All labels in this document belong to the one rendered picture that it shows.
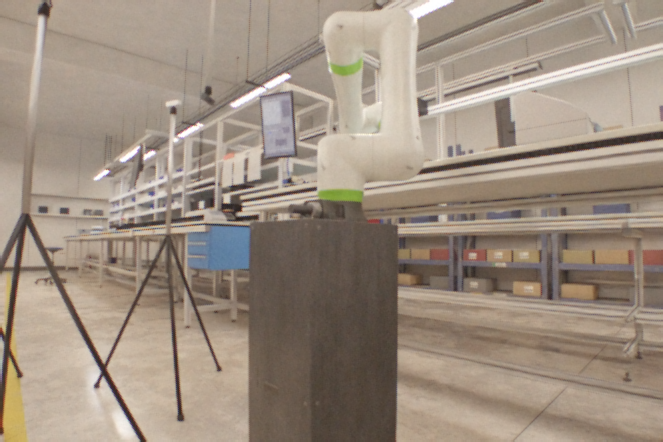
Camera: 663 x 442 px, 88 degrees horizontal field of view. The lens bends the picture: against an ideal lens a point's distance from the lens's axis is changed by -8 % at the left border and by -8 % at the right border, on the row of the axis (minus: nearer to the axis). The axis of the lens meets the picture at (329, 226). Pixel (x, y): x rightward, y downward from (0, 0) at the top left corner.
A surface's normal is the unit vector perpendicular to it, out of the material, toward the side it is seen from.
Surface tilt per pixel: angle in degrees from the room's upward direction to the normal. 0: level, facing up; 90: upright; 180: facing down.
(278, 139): 101
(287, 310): 90
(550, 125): 90
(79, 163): 90
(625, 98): 90
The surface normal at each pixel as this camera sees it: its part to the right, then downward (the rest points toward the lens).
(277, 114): -0.37, 0.14
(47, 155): 0.68, -0.04
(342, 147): -0.14, -0.08
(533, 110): -0.69, -0.04
